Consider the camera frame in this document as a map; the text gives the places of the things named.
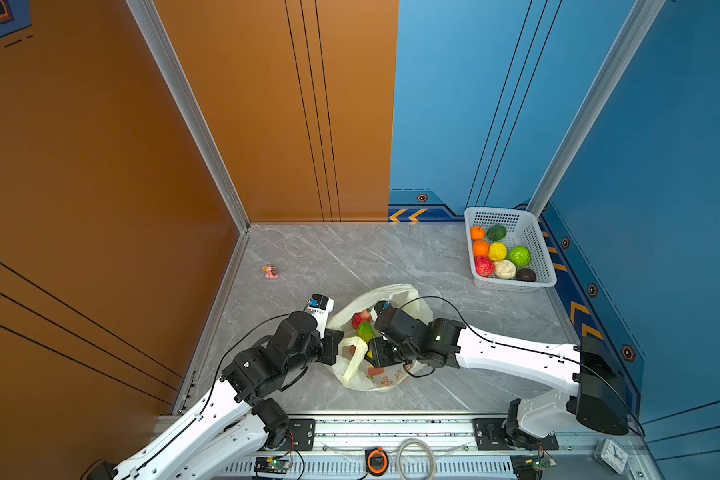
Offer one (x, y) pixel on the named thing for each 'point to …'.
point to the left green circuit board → (272, 465)
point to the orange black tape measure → (376, 461)
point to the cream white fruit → (504, 269)
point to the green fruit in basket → (496, 232)
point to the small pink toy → (271, 272)
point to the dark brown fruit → (526, 274)
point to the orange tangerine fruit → (480, 248)
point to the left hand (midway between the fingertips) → (345, 332)
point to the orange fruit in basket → (477, 233)
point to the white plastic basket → (508, 250)
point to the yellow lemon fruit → (497, 251)
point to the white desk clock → (612, 454)
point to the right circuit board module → (541, 463)
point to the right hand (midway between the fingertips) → (365, 357)
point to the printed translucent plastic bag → (351, 368)
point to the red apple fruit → (484, 265)
